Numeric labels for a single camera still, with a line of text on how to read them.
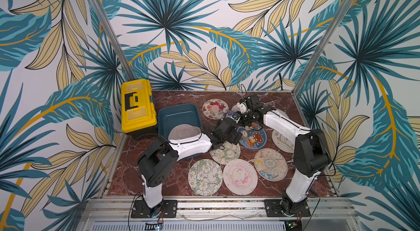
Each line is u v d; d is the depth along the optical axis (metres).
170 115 1.05
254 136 0.97
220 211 0.74
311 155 0.48
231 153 0.90
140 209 0.72
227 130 0.67
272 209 0.73
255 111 0.69
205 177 0.82
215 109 1.10
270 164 0.88
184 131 0.98
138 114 0.86
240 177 0.83
